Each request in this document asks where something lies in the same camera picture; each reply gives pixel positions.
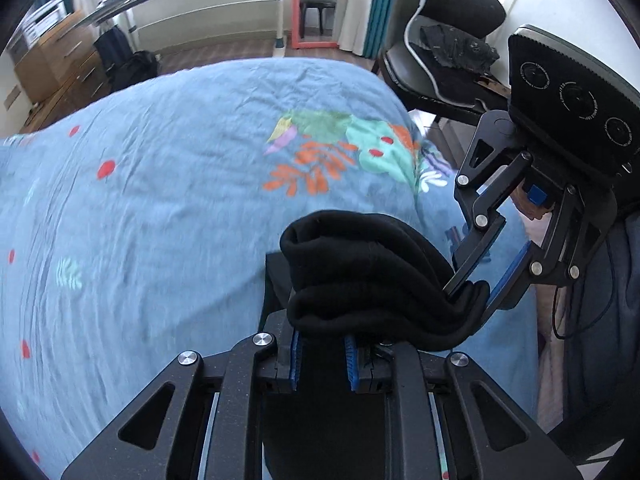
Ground white printer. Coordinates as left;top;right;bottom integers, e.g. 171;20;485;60
20;0;68;36

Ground black backpack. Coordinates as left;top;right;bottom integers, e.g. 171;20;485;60
107;51;161;93

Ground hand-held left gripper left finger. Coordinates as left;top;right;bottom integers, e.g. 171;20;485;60
60;320;301;480

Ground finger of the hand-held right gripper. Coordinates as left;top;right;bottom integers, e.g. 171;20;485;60
486;184;620;312
442;111;535;300

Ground black cable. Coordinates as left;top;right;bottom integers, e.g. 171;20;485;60
551;237;617;341

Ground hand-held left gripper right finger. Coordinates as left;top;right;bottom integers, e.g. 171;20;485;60
344;335;583;480

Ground red framed mirror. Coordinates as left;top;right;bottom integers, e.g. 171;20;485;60
291;0;358;50

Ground black office chair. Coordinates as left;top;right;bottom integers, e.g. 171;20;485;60
372;0;516;126

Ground black pants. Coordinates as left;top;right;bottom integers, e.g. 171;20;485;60
260;211;492;480

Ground wooden dresser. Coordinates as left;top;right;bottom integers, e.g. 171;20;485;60
14;10;108;106

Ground black tote bag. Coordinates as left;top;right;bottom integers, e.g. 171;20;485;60
95;25;133;68

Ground black crumpled cloth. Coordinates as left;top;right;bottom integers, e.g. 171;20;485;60
419;24;501;70

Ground dark blue cloth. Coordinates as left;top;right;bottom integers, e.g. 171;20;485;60
565;215;640;431

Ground wooden nightstand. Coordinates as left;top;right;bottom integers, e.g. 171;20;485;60
20;77;111;131

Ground blue printed bed blanket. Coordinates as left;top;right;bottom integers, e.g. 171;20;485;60
0;57;541;480

